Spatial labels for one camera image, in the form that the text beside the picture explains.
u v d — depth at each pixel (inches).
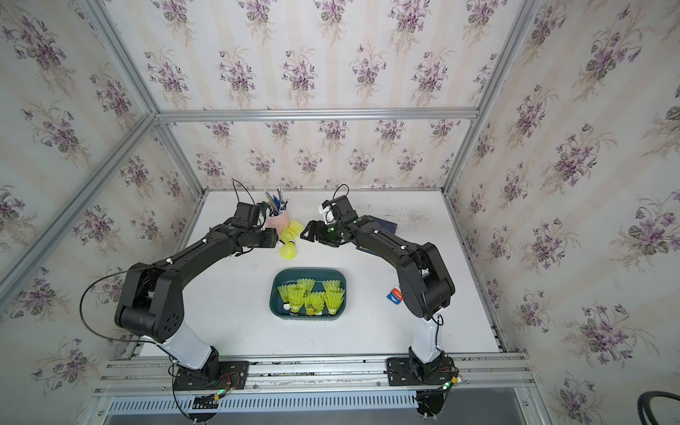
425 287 19.4
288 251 39.3
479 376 29.2
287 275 34.8
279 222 40.1
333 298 31.5
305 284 33.9
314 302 32.3
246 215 28.3
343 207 28.6
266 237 32.7
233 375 28.7
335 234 30.2
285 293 33.0
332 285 33.9
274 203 39.8
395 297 34.7
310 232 31.5
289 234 39.8
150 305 17.8
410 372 28.7
